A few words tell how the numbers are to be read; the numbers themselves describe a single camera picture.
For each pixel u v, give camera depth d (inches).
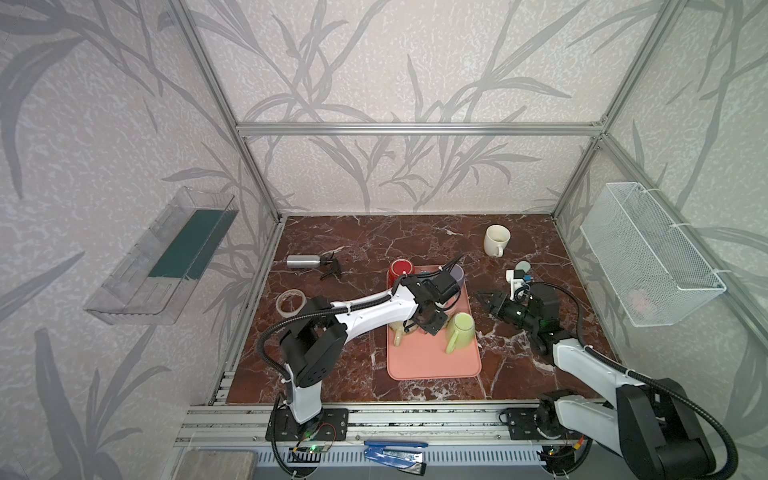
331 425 28.6
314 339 19.3
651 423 16.2
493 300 30.7
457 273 31.1
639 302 29.0
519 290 30.3
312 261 40.1
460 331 31.6
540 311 26.1
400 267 37.1
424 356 33.4
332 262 41.3
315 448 27.9
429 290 24.7
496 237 40.9
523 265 40.9
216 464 26.2
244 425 29.7
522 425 29.0
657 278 24.6
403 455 26.8
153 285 25.1
